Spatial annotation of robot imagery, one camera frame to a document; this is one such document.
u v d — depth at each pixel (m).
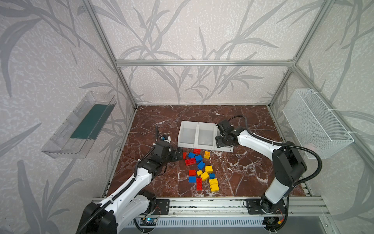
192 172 0.86
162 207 0.74
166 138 0.74
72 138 0.63
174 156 0.74
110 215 0.40
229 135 0.67
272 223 0.74
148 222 0.71
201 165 0.86
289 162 0.46
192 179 0.83
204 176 0.82
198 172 0.85
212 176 0.83
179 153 0.76
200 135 1.02
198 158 0.89
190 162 0.89
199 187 0.79
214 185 0.79
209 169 0.85
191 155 0.91
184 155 0.91
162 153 0.62
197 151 0.93
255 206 0.73
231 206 0.76
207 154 0.89
